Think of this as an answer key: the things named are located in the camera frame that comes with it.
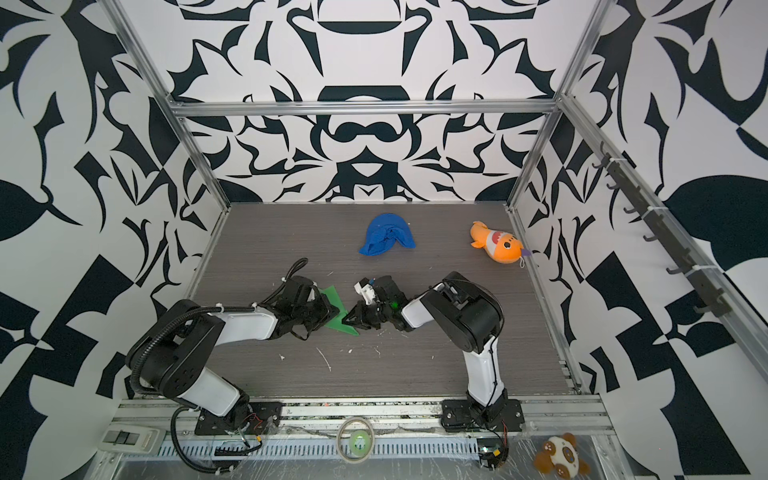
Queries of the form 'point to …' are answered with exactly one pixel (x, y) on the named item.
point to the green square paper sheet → (335, 323)
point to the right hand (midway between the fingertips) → (345, 321)
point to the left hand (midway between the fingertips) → (344, 304)
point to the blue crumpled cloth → (382, 233)
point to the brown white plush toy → (559, 456)
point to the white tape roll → (371, 444)
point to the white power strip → (130, 438)
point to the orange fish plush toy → (503, 247)
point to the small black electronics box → (492, 452)
